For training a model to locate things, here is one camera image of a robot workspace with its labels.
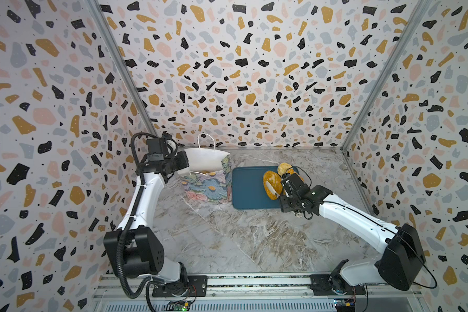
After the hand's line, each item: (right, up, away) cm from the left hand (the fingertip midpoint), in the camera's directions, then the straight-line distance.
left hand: (186, 154), depth 81 cm
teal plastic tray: (+26, -18, +23) cm, 39 cm away
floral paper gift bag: (+10, -10, -1) cm, 14 cm away
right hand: (+41, -19, +2) cm, 45 cm away
